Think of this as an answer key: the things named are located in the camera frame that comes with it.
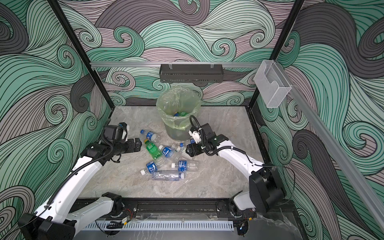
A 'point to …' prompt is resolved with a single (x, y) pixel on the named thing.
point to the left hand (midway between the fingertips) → (134, 142)
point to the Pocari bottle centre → (183, 166)
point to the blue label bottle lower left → (152, 166)
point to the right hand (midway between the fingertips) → (192, 148)
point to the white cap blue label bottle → (169, 152)
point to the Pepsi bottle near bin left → (150, 135)
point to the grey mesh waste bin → (177, 120)
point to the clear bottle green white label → (177, 149)
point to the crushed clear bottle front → (168, 175)
